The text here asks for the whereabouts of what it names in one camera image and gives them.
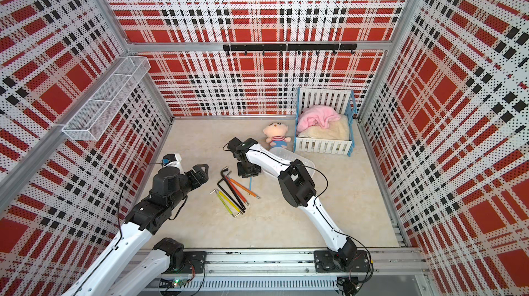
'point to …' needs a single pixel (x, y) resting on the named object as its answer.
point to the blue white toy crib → (342, 102)
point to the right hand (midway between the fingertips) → (252, 173)
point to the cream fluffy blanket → (339, 129)
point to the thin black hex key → (218, 184)
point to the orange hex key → (246, 189)
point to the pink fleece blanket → (313, 115)
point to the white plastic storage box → (290, 155)
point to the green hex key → (234, 215)
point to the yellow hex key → (226, 199)
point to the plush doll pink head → (277, 131)
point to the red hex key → (227, 177)
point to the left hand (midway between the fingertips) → (204, 169)
